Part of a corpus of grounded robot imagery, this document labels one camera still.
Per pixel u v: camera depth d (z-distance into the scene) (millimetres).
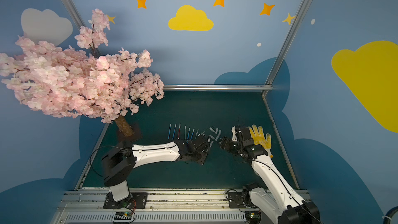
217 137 965
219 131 1009
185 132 991
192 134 984
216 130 1009
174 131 984
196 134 984
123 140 487
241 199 749
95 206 733
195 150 650
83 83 545
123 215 727
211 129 1013
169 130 986
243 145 615
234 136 744
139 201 749
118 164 453
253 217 733
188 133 984
